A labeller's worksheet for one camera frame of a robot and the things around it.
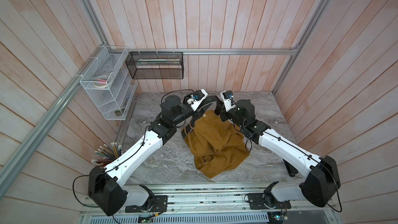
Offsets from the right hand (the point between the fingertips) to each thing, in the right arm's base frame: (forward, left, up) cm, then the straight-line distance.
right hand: (218, 102), depth 79 cm
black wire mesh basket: (+34, +40, 0) cm, 52 cm away
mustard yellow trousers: (-17, 0, -14) cm, 22 cm away
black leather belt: (-12, +17, -10) cm, 23 cm away
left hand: (-6, +7, +8) cm, 12 cm away
